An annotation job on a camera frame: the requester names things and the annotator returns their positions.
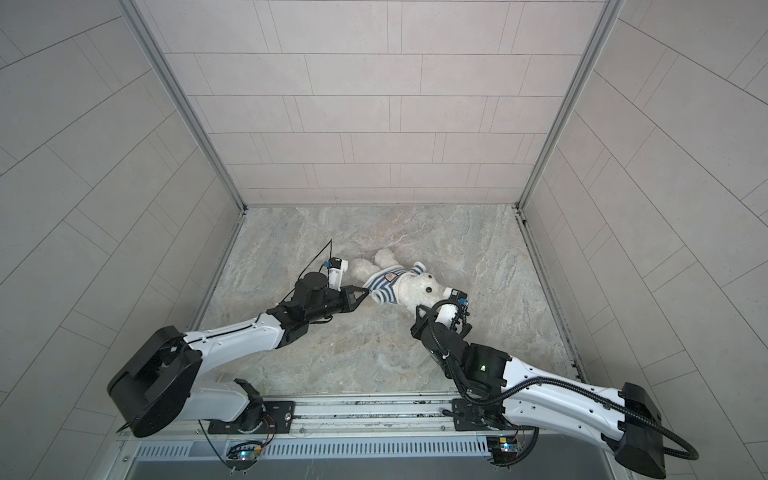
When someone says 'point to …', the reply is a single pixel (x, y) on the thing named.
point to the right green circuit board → (504, 449)
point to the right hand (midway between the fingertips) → (411, 312)
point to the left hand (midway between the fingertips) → (375, 290)
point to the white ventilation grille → (436, 448)
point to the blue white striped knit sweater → (382, 282)
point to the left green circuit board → (242, 456)
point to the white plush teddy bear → (394, 284)
